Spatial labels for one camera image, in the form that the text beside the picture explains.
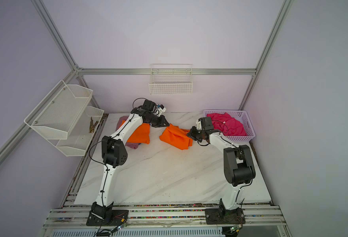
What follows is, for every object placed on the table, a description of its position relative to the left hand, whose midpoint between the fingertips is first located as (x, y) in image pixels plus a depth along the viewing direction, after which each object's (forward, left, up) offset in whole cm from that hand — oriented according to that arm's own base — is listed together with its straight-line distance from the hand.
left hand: (167, 125), depth 96 cm
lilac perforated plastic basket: (+18, -58, -10) cm, 61 cm away
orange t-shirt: (-5, -6, -5) cm, 10 cm away
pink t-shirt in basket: (+10, -44, -11) cm, 46 cm away
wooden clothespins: (0, +50, 0) cm, 50 cm away
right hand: (-5, -13, -4) cm, 15 cm away
